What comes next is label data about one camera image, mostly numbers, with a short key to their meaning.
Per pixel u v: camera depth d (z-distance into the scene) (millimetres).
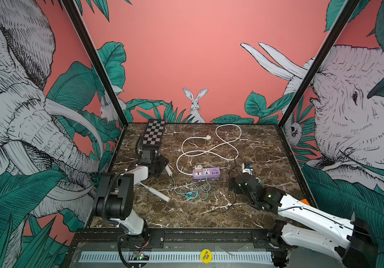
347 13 705
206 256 700
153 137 1080
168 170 951
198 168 904
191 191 882
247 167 701
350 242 408
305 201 811
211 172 929
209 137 1108
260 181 922
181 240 747
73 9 698
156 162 852
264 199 560
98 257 700
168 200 842
